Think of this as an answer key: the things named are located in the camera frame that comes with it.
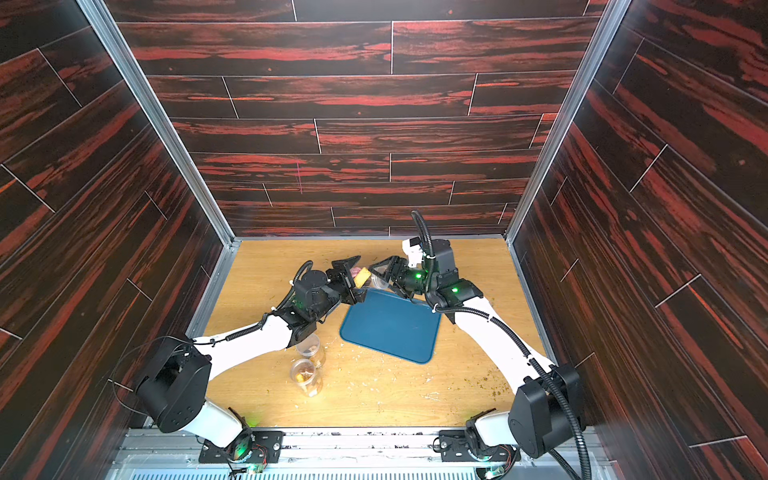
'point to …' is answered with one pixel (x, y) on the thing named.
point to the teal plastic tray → (393, 324)
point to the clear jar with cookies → (373, 281)
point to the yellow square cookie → (362, 277)
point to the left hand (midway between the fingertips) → (369, 264)
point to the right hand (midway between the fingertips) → (379, 271)
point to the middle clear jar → (310, 348)
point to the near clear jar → (309, 375)
